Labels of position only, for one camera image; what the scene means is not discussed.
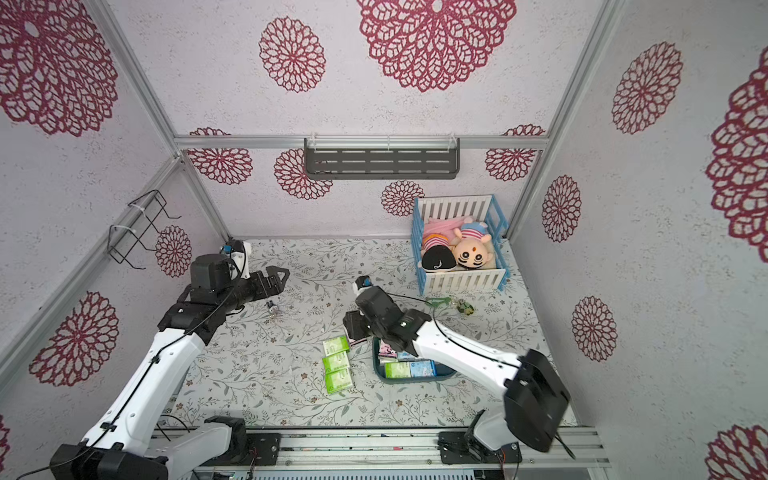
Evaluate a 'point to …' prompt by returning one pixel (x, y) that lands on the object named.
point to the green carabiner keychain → (438, 300)
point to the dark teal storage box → (378, 365)
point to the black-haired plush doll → (437, 253)
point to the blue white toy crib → (484, 207)
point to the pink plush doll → (444, 226)
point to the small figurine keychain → (465, 307)
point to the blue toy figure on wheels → (272, 306)
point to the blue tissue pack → (423, 368)
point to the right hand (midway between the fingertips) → (359, 319)
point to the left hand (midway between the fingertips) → (276, 276)
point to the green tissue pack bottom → (337, 374)
